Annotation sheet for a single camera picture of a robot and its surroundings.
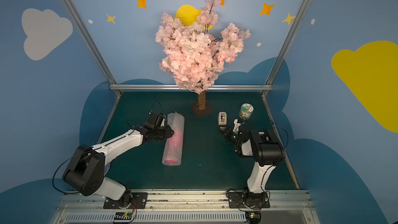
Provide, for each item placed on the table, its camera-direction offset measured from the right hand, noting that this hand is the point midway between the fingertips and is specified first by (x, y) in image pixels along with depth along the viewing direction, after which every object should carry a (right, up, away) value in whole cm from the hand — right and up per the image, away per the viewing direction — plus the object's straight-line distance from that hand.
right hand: (222, 127), depth 98 cm
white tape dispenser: (0, +5, +3) cm, 6 cm away
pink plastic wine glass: (-29, -12, -16) cm, 35 cm away
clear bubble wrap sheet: (-30, +7, -2) cm, 31 cm away
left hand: (-30, -1, -8) cm, 31 cm away
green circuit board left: (-51, -39, -25) cm, 69 cm away
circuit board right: (+11, -40, -25) cm, 48 cm away
